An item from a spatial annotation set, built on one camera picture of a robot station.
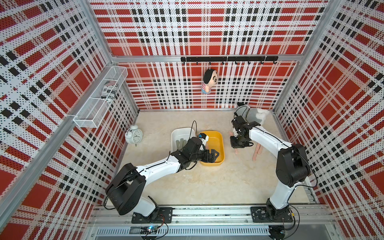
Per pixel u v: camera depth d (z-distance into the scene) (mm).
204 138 762
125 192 429
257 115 1045
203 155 745
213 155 747
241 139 751
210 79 906
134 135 960
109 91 736
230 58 897
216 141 1024
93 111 932
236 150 899
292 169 483
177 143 1001
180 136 1006
